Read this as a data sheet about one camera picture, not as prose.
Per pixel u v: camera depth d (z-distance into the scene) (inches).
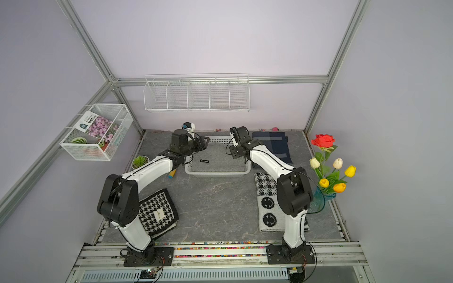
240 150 26.4
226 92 35.4
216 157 40.0
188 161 31.6
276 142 43.9
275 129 48.8
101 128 29.6
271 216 31.7
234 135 29.0
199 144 31.8
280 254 29.1
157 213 32.3
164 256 29.0
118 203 18.7
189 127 32.2
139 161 36.8
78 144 27.8
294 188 20.0
